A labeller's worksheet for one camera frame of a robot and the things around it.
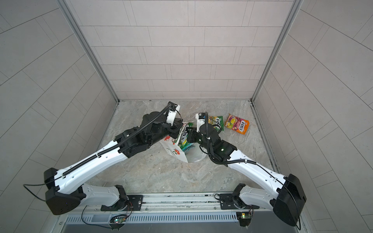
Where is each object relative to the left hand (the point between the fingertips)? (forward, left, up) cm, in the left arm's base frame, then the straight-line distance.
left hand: (186, 120), depth 64 cm
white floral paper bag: (-7, -4, -22) cm, 23 cm away
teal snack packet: (-2, 0, -25) cm, 25 cm away
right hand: (+1, +1, -10) cm, 10 cm away
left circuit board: (-35, +29, -28) cm, 54 cm away
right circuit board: (-34, -28, -32) cm, 54 cm away
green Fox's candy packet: (-4, +2, -11) cm, 12 cm away
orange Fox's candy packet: (+18, -34, -30) cm, 49 cm away
